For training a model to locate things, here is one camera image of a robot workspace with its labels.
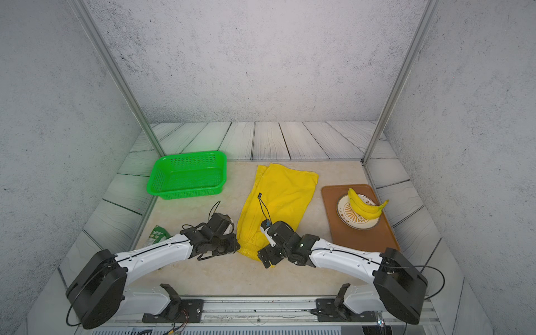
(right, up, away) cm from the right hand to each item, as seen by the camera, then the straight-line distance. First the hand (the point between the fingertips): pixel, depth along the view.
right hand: (268, 250), depth 80 cm
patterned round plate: (+37, +9, +16) cm, 41 cm away
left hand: (-10, 0, +3) cm, 11 cm away
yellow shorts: (+4, +20, +25) cm, 32 cm away
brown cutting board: (+46, +1, +11) cm, 47 cm away
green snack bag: (-48, +3, +10) cm, 49 cm away
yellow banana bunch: (+42, +13, +13) cm, 46 cm away
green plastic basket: (-45, +29, +33) cm, 63 cm away
